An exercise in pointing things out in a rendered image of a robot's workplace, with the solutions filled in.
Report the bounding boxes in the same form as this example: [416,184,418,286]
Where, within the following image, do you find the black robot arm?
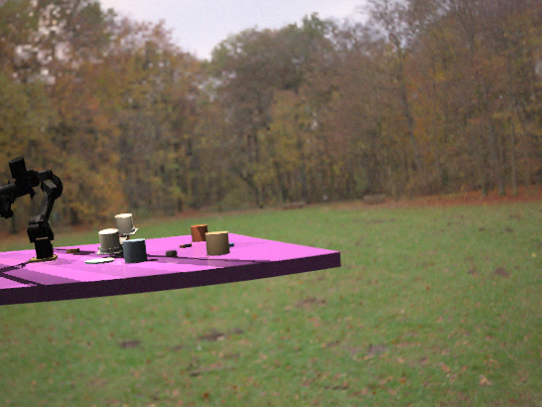
[0,156,63,260]

